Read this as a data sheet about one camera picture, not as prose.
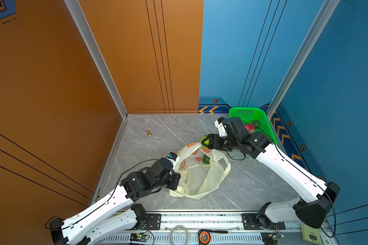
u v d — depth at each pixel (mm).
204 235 671
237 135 520
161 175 544
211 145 629
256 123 1077
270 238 709
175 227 712
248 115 1162
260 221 653
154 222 736
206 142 674
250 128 999
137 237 709
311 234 680
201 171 862
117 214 589
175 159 640
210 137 632
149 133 1081
